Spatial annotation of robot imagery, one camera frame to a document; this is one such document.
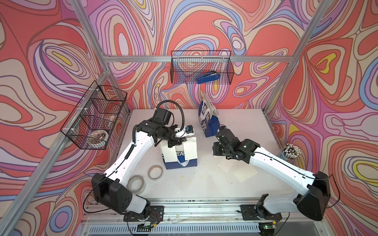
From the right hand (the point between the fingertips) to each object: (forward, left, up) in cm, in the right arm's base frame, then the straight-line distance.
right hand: (215, 152), depth 78 cm
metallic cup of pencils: (-2, -39, +1) cm, 39 cm away
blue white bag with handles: (-2, +16, +1) cm, 16 cm away
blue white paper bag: (+22, +1, +3) cm, 23 cm away
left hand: (+5, +16, +8) cm, 19 cm away
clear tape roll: (-11, +45, -15) cm, 49 cm away
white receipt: (0, -8, -17) cm, 19 cm away
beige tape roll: (-3, +36, -16) cm, 39 cm away
